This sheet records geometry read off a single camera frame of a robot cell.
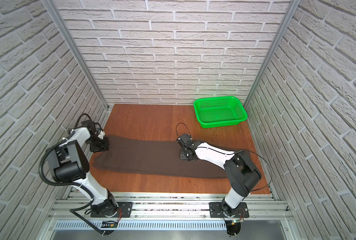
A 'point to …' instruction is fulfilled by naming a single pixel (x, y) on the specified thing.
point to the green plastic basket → (219, 111)
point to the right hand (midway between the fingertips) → (185, 154)
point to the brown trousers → (152, 156)
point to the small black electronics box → (109, 224)
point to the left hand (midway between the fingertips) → (105, 146)
